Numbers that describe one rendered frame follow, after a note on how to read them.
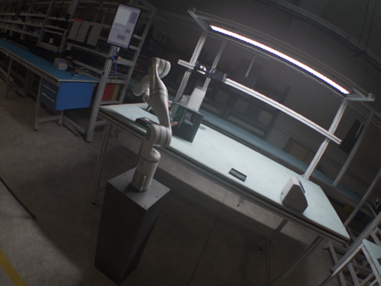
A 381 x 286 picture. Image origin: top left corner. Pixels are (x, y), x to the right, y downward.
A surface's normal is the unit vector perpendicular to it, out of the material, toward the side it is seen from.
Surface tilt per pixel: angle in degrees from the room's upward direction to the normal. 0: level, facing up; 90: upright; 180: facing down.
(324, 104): 90
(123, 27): 101
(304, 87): 90
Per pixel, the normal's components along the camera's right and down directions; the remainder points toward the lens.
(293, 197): -0.33, 0.20
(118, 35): 0.00, 0.54
